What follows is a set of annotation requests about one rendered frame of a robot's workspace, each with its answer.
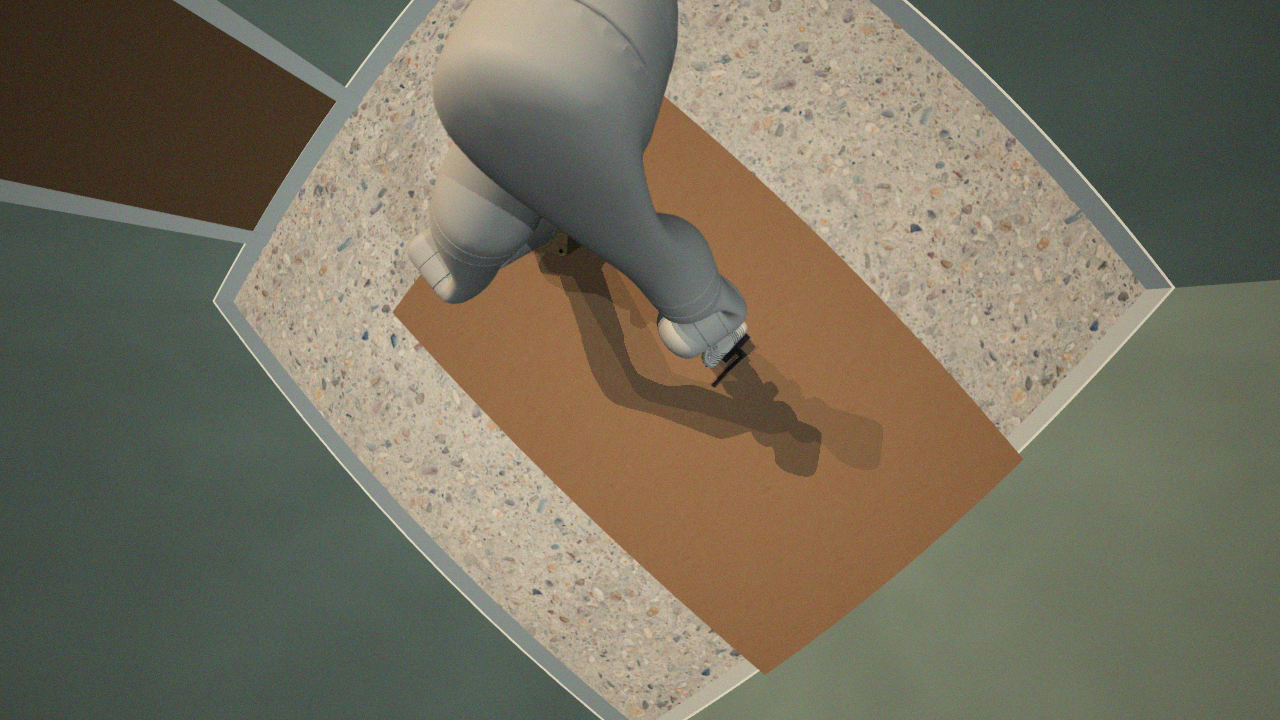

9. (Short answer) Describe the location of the black power strip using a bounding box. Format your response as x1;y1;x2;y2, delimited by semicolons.
712;334;751;387

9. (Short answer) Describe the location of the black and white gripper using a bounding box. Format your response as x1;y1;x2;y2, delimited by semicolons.
701;322;748;368

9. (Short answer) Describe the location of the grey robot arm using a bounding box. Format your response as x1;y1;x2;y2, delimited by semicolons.
408;0;748;359

